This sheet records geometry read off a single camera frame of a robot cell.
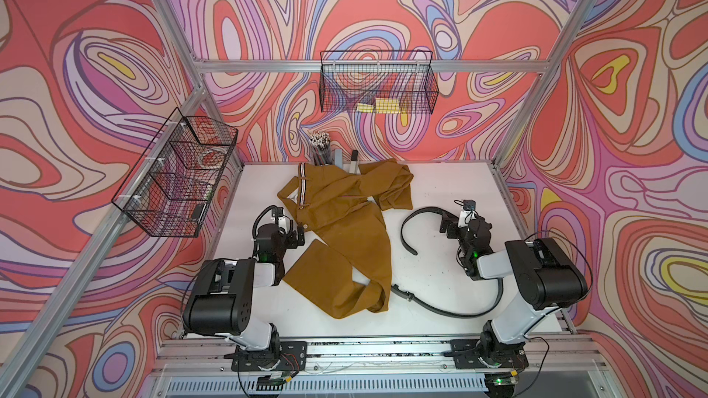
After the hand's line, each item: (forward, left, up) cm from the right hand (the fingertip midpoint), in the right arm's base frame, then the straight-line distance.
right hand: (457, 217), depth 96 cm
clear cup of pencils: (+27, +49, +12) cm, 57 cm away
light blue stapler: (+31, +43, +2) cm, 53 cm away
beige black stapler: (+28, +36, -1) cm, 46 cm away
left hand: (-1, +59, +2) cm, 59 cm away
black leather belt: (-25, +23, -2) cm, 34 cm away
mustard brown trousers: (-16, +40, -4) cm, 43 cm away
